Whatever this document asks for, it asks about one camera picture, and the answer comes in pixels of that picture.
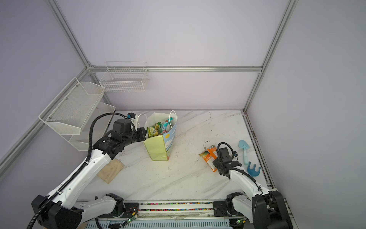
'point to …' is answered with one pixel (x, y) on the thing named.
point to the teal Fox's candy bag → (167, 126)
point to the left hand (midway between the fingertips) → (145, 133)
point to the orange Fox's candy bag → (210, 155)
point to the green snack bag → (155, 130)
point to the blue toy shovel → (245, 146)
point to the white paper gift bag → (159, 148)
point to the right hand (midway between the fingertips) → (214, 162)
